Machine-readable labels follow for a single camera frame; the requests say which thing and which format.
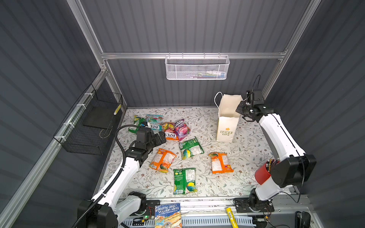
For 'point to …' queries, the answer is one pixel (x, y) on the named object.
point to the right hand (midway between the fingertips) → (241, 108)
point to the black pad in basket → (100, 117)
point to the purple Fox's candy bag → (182, 129)
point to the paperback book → (168, 215)
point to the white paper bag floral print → (228, 117)
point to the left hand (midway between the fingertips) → (158, 135)
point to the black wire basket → (85, 130)
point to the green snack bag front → (184, 181)
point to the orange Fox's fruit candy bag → (170, 129)
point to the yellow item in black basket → (117, 109)
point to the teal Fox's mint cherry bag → (155, 121)
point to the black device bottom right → (302, 219)
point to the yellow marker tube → (233, 221)
